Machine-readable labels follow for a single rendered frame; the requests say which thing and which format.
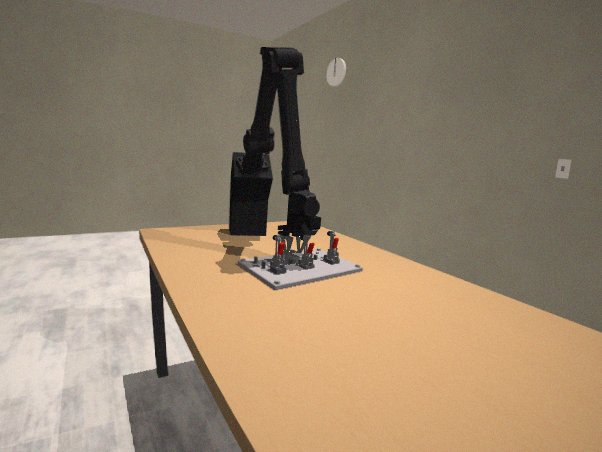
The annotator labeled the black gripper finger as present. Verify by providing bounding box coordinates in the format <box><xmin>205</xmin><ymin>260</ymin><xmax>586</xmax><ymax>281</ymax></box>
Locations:
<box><xmin>278</xmin><ymin>234</ymin><xmax>294</xmax><ymax>256</ymax></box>
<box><xmin>296</xmin><ymin>236</ymin><xmax>311</xmax><ymax>253</ymax></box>

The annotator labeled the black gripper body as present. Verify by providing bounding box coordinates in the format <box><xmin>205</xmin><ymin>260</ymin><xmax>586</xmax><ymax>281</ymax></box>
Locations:
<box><xmin>278</xmin><ymin>210</ymin><xmax>307</xmax><ymax>237</ymax></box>

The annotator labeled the grey toggle clamp with red handle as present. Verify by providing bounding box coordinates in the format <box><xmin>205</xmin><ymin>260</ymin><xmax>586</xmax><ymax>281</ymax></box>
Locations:
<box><xmin>325</xmin><ymin>231</ymin><xmax>340</xmax><ymax>264</ymax></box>

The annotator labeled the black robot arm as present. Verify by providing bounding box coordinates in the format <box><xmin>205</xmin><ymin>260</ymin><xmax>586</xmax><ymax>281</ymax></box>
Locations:
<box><xmin>236</xmin><ymin>47</ymin><xmax>321</xmax><ymax>236</ymax></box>

